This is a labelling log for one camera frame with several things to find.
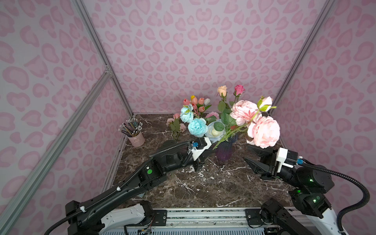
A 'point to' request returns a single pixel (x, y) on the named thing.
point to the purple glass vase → (223, 152)
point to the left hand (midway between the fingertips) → (214, 149)
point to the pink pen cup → (133, 130)
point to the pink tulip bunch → (199, 106)
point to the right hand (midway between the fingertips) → (245, 155)
